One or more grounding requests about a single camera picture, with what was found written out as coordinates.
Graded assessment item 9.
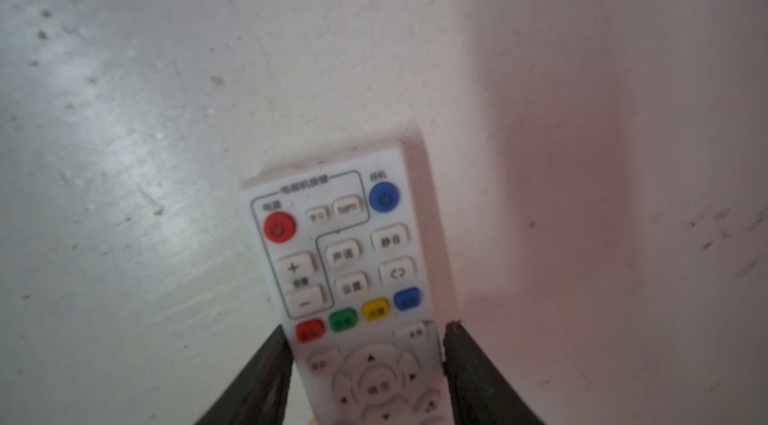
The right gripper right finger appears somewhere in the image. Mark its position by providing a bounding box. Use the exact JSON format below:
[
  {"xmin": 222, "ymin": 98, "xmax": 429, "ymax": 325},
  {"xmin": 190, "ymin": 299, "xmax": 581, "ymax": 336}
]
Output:
[{"xmin": 443, "ymin": 321, "xmax": 544, "ymax": 425}]

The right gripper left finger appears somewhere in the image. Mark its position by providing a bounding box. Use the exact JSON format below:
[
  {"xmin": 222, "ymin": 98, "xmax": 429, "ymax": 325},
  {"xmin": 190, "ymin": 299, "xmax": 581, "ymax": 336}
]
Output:
[{"xmin": 196, "ymin": 325, "xmax": 294, "ymax": 425}]

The white remote control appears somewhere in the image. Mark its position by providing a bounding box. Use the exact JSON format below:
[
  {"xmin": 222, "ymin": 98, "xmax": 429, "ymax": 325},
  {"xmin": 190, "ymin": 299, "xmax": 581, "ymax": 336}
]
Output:
[{"xmin": 241, "ymin": 140, "xmax": 453, "ymax": 424}]

